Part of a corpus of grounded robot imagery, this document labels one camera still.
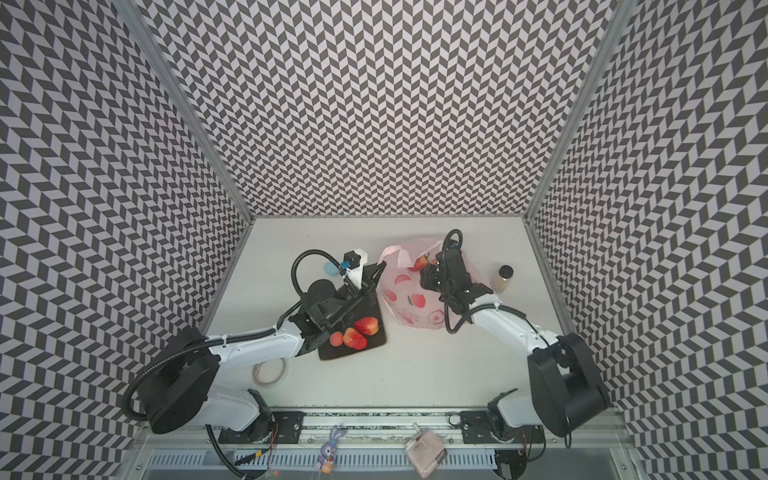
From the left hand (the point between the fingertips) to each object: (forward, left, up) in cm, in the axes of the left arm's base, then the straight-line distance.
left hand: (386, 264), depth 76 cm
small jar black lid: (+7, -36, -14) cm, 39 cm away
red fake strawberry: (-9, +6, -18) cm, 21 cm away
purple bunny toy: (-38, +13, -20) cm, 45 cm away
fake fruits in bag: (+3, -9, -4) cm, 10 cm away
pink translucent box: (-38, -9, -18) cm, 43 cm away
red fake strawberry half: (-12, +10, -19) cm, 25 cm away
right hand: (+3, -11, -12) cm, 17 cm away
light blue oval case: (-8, +11, +10) cm, 17 cm away
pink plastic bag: (+5, -4, -22) cm, 23 cm away
